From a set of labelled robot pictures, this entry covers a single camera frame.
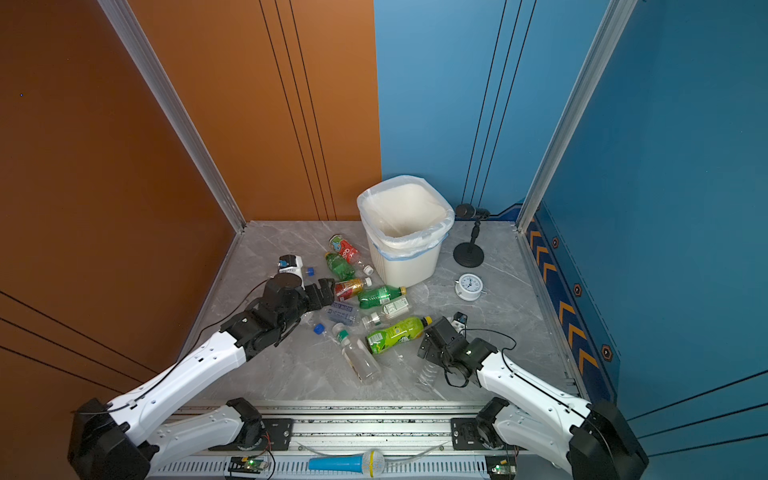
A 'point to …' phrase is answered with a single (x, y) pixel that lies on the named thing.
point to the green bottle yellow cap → (375, 297)
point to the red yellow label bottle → (348, 289)
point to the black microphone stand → (471, 254)
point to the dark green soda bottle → (341, 268)
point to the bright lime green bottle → (397, 334)
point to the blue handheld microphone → (371, 463)
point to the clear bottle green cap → (361, 359)
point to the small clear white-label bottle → (390, 310)
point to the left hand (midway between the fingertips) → (323, 281)
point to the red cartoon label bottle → (349, 252)
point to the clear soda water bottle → (343, 313)
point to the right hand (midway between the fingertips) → (430, 354)
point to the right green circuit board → (501, 467)
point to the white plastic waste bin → (405, 220)
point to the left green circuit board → (246, 464)
